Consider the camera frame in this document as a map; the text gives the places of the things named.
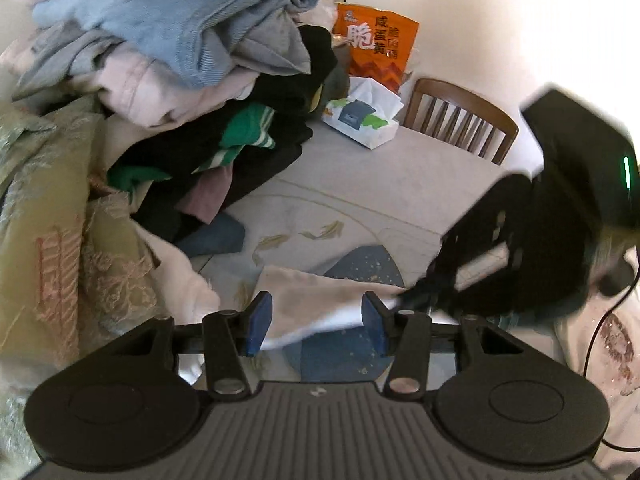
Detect mauve garment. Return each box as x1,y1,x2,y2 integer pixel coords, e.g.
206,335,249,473
177,165,236,224

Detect white fleece garment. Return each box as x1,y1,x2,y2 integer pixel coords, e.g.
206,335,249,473
132,225,222,387

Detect white sequined garment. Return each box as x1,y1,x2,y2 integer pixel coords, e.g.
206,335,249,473
552,250,640,471

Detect green white striped garment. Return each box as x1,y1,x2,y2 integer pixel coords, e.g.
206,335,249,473
107,102,277,192

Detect black pants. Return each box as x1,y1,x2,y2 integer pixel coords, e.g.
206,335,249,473
120,110,314,242

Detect blue round placemat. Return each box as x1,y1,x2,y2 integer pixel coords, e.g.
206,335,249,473
285,245,407,384

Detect pale blue grey garment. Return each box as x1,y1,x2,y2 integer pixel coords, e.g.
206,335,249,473
12,25,122,102

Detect wooden chair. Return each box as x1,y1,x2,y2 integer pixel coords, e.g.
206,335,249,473
402,77,520,166

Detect black cable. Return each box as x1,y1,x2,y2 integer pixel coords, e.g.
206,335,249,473
581,250,640,454

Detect white shirt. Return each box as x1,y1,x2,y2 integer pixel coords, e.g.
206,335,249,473
245,265,412,352

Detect white tissue pack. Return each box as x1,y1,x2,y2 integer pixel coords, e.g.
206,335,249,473
321,77,405,151

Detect light blue denim garment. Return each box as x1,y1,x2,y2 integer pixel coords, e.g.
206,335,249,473
32,0,322,89

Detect beige embroidered cloth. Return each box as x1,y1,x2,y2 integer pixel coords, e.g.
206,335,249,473
0,95,162,467

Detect dark blue garment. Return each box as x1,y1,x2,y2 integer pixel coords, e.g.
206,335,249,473
177,212,247,259

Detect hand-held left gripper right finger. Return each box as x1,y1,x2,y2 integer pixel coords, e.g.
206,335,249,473
361,290,521,402

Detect black garment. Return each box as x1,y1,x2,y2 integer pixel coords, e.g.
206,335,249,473
220,25,352,127

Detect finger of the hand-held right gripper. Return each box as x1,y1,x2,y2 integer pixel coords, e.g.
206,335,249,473
430,265,516,318
400,232,506,311

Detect orange snack bag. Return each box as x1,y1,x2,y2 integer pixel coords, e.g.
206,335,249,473
332,1,421,94

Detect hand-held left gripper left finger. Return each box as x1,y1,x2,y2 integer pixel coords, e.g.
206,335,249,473
120,290,275,402

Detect pale pink garment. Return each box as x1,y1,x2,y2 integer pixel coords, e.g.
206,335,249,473
0,50,261,129

